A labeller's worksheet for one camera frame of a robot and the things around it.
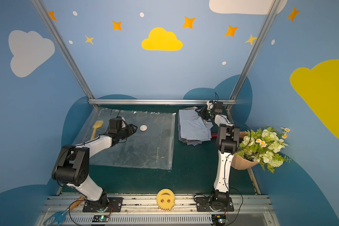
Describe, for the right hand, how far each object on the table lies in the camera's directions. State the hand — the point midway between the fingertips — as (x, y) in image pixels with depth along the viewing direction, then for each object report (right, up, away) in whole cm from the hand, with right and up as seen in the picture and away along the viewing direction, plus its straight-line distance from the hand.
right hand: (198, 109), depth 108 cm
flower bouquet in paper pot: (+22, -21, -41) cm, 51 cm away
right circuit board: (+3, -60, -37) cm, 70 cm away
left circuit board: (-58, -60, -36) cm, 91 cm away
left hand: (-45, -14, -13) cm, 49 cm away
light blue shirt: (-5, -14, -6) cm, 16 cm away
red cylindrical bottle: (+9, -20, -8) cm, 23 cm away
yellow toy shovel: (-79, -12, 0) cm, 80 cm away
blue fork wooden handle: (-78, -58, -39) cm, 105 cm away
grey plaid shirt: (-6, +1, +10) cm, 11 cm away
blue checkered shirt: (-7, -24, -9) cm, 27 cm away
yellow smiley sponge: (-25, -51, -34) cm, 66 cm away
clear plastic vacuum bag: (-36, -27, -11) cm, 47 cm away
